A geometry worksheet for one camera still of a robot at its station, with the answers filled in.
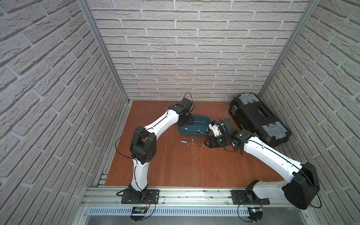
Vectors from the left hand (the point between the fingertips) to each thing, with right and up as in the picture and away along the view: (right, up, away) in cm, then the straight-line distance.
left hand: (192, 120), depth 91 cm
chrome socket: (-3, -16, +2) cm, 16 cm away
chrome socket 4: (+5, -13, -14) cm, 20 cm away
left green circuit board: (-30, -48, -20) cm, 60 cm away
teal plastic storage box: (+6, -6, +9) cm, 12 cm away
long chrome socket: (-6, -15, +3) cm, 16 cm away
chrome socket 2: (0, -14, +4) cm, 14 cm away
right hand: (+9, -12, -11) cm, 19 cm away
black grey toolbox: (+38, +4, -1) cm, 39 cm away
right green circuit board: (+32, -48, -20) cm, 61 cm away
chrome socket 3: (+5, -17, +1) cm, 17 cm away
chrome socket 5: (+5, -7, +7) cm, 11 cm away
